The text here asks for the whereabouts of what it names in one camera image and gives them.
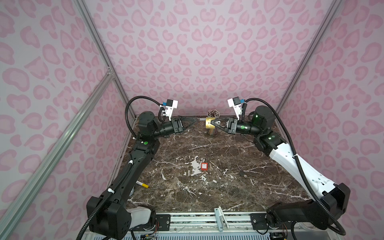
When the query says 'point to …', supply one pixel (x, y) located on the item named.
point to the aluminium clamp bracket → (221, 219)
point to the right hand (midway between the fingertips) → (214, 123)
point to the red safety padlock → (204, 166)
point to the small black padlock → (242, 172)
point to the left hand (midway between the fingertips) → (195, 120)
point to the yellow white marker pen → (141, 184)
